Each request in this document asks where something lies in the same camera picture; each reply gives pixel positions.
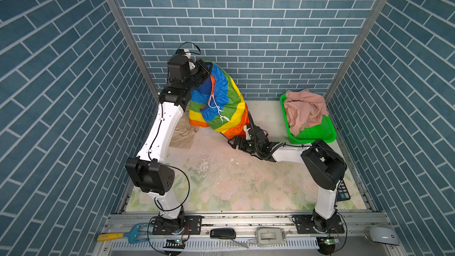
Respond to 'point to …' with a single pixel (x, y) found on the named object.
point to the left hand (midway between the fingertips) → (214, 62)
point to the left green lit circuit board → (174, 243)
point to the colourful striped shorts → (218, 102)
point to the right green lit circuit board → (327, 245)
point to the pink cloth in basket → (304, 109)
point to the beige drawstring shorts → (183, 133)
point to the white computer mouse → (383, 234)
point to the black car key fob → (223, 233)
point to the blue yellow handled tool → (131, 235)
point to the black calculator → (342, 192)
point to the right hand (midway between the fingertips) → (231, 141)
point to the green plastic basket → (326, 131)
